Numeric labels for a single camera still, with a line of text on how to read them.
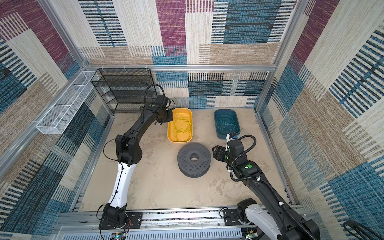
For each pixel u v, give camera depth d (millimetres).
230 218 729
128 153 634
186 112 1087
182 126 1028
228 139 734
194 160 936
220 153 702
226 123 1083
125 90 1097
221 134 992
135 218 741
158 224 729
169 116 915
